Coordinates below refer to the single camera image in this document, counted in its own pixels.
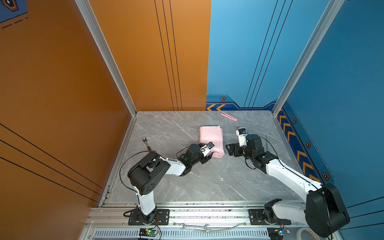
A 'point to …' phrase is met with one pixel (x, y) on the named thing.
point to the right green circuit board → (274, 234)
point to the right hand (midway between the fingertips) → (230, 145)
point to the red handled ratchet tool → (144, 139)
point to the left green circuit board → (147, 232)
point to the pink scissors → (223, 114)
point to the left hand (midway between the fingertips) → (209, 146)
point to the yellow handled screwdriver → (266, 143)
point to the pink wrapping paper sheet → (214, 134)
